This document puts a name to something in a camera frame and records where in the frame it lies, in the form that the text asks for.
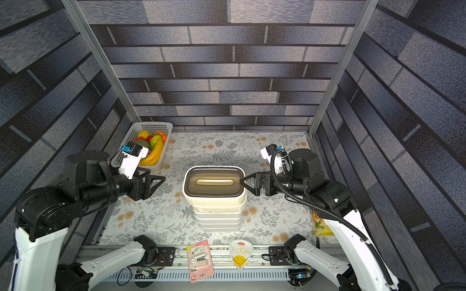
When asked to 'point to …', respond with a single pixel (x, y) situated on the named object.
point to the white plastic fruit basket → (165, 127)
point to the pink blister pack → (200, 261)
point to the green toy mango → (143, 143)
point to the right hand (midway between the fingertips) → (247, 179)
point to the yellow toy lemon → (144, 134)
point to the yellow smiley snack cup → (241, 250)
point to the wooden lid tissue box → (218, 216)
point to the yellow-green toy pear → (153, 141)
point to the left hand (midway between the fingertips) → (158, 173)
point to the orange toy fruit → (164, 137)
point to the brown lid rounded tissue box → (218, 209)
